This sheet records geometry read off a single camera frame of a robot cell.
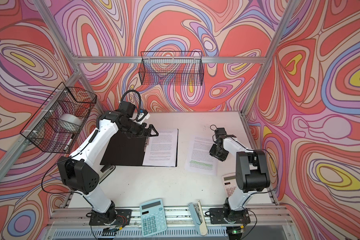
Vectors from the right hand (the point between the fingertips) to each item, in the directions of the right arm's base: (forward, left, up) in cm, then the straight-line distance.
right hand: (216, 158), depth 93 cm
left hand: (+5, +37, +22) cm, 43 cm away
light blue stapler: (-31, +15, +2) cm, 35 cm away
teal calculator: (-31, +37, +1) cm, 48 cm away
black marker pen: (-2, +77, +25) cm, 81 cm away
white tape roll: (+8, +76, +32) cm, 83 cm away
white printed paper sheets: (0, +11, 0) cm, 11 cm away
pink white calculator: (-15, -5, +1) cm, 16 cm away
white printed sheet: (+8, +35, -1) cm, 36 cm away
